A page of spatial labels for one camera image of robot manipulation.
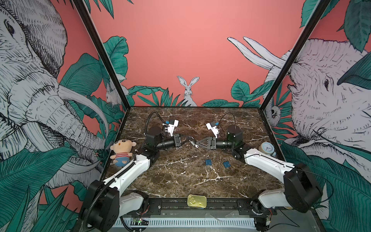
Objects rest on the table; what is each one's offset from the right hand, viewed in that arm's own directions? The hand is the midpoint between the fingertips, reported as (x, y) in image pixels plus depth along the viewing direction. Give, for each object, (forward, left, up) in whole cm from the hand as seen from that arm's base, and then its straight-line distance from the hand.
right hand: (197, 145), depth 71 cm
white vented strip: (-30, +9, -24) cm, 40 cm away
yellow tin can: (-21, 0, -20) cm, 29 cm away
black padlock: (+3, +3, -1) cm, 4 cm away
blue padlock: (+2, -8, -24) cm, 25 cm away
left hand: (+3, +3, +2) cm, 5 cm away
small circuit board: (-30, +29, -23) cm, 48 cm away
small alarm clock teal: (+10, -47, -21) cm, 53 cm away
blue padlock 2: (0, -19, -25) cm, 31 cm away
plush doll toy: (+6, +46, -16) cm, 49 cm away
